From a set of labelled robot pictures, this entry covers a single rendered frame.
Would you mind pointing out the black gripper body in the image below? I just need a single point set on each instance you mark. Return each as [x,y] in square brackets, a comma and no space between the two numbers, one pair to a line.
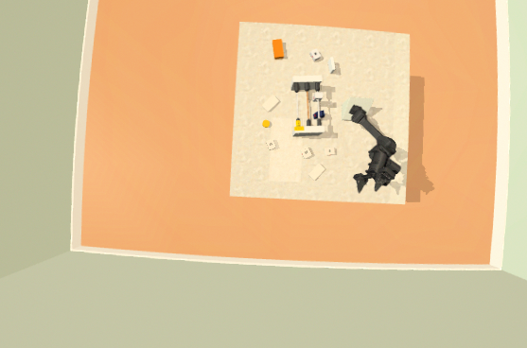
[375,167]

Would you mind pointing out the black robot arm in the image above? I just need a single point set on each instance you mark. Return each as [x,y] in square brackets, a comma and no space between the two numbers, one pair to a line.
[385,147]

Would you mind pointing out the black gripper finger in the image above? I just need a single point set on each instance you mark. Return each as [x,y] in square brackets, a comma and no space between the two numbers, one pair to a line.
[360,184]
[381,179]

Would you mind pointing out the orange rectangular block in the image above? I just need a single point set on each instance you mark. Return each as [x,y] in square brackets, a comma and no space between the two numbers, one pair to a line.
[277,49]

